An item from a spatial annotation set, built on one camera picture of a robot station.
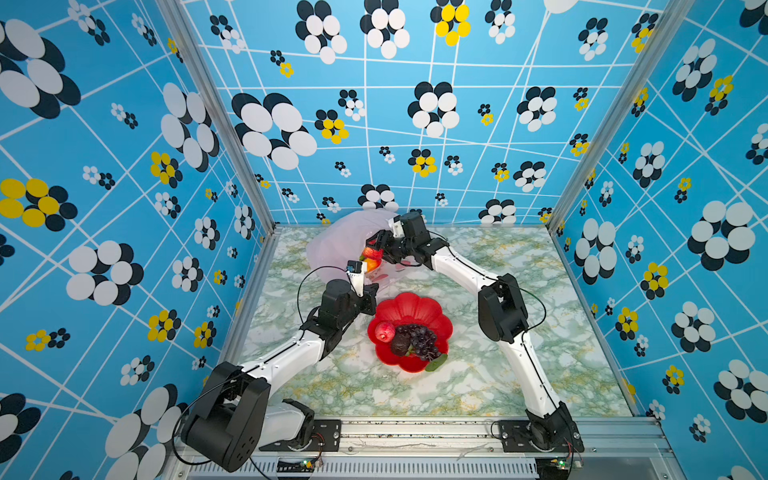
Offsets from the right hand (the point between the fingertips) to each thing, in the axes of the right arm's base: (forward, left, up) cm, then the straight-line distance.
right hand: (369, 246), depth 96 cm
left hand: (-16, -4, +1) cm, 16 cm away
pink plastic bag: (0, +9, +4) cm, 9 cm away
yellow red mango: (0, 0, -10) cm, 10 cm away
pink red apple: (-26, -5, -8) cm, 28 cm away
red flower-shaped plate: (-15, -13, -14) cm, 24 cm away
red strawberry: (-5, -1, +2) cm, 5 cm away
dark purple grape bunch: (-28, -16, -10) cm, 34 cm away
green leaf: (-34, -20, -10) cm, 41 cm away
